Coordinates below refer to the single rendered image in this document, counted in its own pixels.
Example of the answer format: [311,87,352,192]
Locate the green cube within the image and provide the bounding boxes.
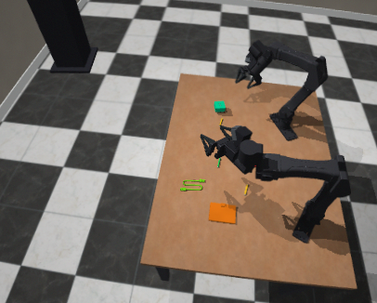
[214,101,226,112]

